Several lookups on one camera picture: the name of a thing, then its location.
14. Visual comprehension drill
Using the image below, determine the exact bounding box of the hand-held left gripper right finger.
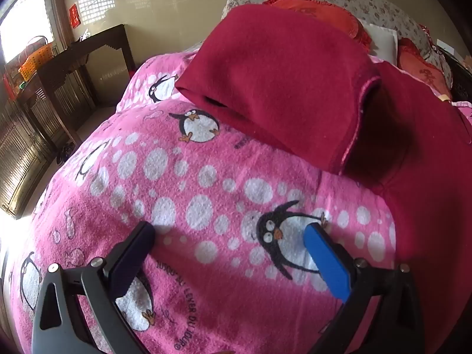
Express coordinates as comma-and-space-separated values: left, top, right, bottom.
303, 222, 425, 354

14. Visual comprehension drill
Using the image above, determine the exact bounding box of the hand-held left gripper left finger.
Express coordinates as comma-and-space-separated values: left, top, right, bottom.
31, 221, 157, 354

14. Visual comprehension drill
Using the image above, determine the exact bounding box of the dark red garment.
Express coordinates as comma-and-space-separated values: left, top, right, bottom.
175, 4, 472, 354

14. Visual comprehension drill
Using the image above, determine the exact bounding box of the pink penguin print blanket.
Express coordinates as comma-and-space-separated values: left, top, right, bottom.
7, 50, 472, 354

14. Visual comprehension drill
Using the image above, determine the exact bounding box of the pair of dark shoes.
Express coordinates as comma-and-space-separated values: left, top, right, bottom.
55, 142, 76, 166

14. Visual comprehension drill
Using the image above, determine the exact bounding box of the dark wooden cabinet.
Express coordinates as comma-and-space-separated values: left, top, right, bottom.
0, 24, 135, 218

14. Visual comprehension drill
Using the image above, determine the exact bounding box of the red heart cushion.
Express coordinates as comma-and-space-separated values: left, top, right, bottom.
396, 37, 452, 98

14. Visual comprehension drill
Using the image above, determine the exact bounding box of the orange plastic basket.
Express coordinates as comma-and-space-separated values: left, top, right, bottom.
18, 36, 54, 82

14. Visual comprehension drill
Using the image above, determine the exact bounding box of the white pillow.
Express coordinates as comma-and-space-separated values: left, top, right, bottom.
363, 23, 399, 69

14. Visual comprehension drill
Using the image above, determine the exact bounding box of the red round ruffled cushion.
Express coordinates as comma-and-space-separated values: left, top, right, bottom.
263, 0, 373, 50

